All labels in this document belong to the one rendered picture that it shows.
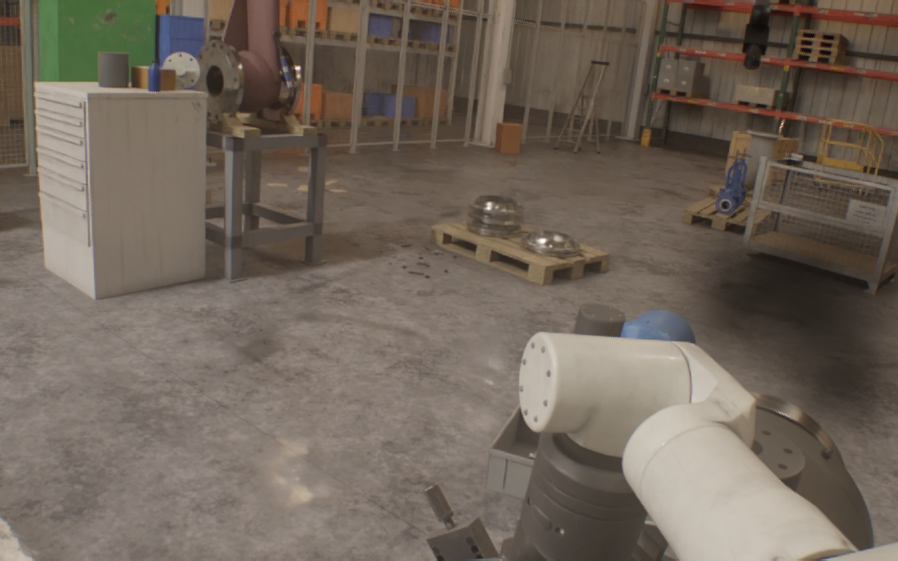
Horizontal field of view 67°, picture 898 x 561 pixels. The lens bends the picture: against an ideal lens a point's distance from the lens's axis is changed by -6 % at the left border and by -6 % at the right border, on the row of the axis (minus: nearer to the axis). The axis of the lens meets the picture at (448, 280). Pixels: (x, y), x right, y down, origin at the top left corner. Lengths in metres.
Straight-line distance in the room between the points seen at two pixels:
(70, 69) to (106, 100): 3.40
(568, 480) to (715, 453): 0.13
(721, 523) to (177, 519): 2.24
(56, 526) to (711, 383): 2.27
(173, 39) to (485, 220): 3.87
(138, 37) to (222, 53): 3.19
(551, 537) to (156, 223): 4.05
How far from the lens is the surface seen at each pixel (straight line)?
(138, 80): 4.60
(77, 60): 7.60
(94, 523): 2.53
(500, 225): 5.69
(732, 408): 0.44
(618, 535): 0.51
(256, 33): 4.91
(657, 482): 0.39
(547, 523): 0.51
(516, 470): 2.61
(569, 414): 0.45
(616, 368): 0.46
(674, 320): 1.49
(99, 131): 4.19
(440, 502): 0.93
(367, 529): 2.43
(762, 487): 0.37
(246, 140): 4.49
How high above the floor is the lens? 1.48
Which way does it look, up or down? 18 degrees down
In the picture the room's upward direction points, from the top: 6 degrees clockwise
